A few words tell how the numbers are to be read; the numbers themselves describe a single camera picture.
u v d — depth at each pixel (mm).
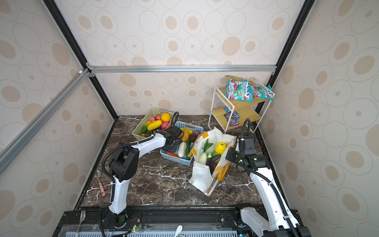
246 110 1048
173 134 781
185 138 946
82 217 744
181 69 868
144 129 1062
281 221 390
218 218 751
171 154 928
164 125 1060
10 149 518
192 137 985
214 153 881
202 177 795
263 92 835
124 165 536
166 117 1093
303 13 699
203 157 853
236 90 814
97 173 891
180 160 898
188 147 998
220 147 851
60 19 713
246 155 543
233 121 925
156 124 1050
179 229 701
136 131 1037
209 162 838
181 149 957
